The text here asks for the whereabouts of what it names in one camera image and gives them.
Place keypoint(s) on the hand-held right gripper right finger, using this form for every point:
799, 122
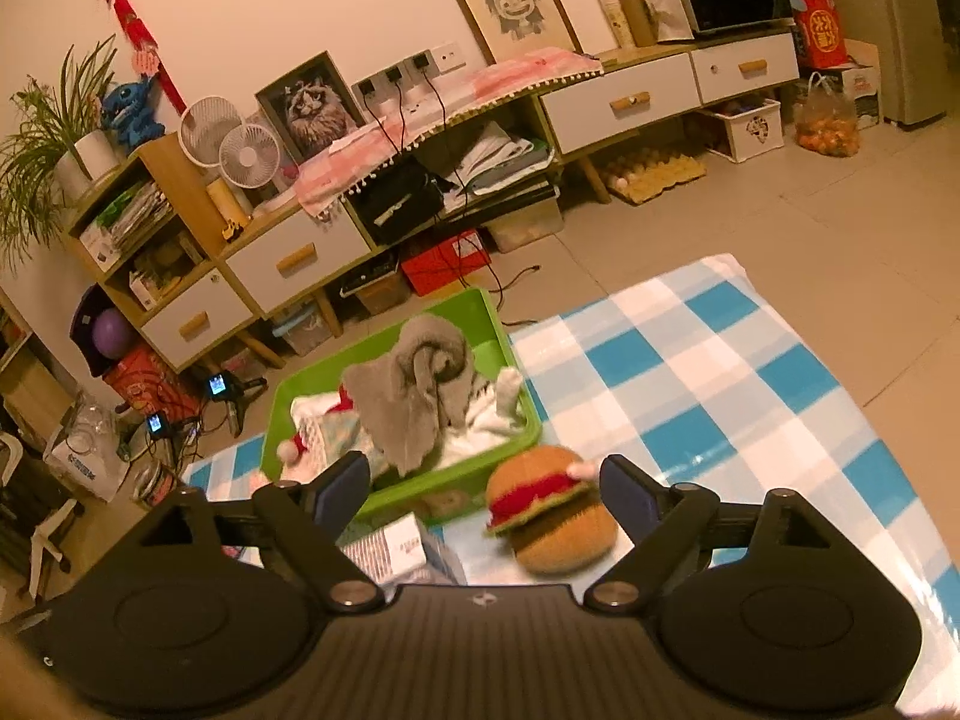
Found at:
626, 491

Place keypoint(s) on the white office chair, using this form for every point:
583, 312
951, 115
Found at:
41, 532

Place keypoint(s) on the stack of papers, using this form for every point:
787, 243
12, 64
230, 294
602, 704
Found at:
495, 157

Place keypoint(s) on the white plush toy red scarf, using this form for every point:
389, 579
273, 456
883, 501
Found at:
487, 427

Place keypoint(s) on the green plastic bin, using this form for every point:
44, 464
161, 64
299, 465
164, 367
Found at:
487, 315

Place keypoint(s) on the small black camera with screen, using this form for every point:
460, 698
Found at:
157, 422
217, 386

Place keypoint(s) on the red patterned box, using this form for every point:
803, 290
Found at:
142, 379

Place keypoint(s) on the clear plastic storage box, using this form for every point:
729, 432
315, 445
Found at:
525, 229

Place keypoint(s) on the pink tasselled cloth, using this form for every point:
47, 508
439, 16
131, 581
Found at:
510, 79

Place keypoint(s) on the white wall sockets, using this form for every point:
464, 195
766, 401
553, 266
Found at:
409, 71

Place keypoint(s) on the white storage crate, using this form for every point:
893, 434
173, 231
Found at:
750, 131

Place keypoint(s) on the blue alien plush toy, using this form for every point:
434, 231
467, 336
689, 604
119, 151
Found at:
131, 112

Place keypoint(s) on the hamburger plush toy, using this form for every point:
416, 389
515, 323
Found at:
555, 540

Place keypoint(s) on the cardboard egg tray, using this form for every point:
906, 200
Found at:
649, 174

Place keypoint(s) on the small clear lidded box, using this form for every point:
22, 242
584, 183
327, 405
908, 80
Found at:
300, 334

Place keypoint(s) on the plastic bag of oranges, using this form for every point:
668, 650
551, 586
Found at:
825, 127

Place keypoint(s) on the printed cardboard box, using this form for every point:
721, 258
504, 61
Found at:
859, 90

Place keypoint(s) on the red flat box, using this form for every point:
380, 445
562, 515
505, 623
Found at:
442, 262

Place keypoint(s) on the yellow paper tube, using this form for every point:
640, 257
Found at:
225, 202

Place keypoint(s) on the large white desk fan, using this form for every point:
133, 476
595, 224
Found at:
202, 124

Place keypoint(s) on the grey refrigerator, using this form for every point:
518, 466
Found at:
911, 30

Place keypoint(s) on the red hanging wall decoration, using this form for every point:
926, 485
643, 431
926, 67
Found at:
131, 22

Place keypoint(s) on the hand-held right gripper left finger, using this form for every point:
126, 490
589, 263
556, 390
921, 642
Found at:
341, 491

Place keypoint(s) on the wooden tv cabinet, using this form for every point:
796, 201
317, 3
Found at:
525, 101

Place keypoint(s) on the white printed carton box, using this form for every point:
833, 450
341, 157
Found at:
390, 544

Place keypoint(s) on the framed cartoon girl picture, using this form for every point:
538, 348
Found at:
514, 4

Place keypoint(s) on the green potted plant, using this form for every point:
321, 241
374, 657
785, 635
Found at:
37, 157

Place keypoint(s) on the white plastic bag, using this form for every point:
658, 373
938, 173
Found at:
86, 457

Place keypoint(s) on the black box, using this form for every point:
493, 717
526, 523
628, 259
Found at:
397, 202

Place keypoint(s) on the framed cat picture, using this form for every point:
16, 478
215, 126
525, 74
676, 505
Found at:
311, 109

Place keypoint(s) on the blue white checked mat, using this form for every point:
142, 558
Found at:
712, 405

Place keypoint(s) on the grey elephant plush toy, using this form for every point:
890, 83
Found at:
405, 390

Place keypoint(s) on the red gift bag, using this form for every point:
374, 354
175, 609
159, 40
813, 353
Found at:
817, 26

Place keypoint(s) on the dark tin can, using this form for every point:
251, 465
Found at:
154, 484

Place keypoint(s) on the purple ball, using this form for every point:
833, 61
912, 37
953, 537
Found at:
110, 331

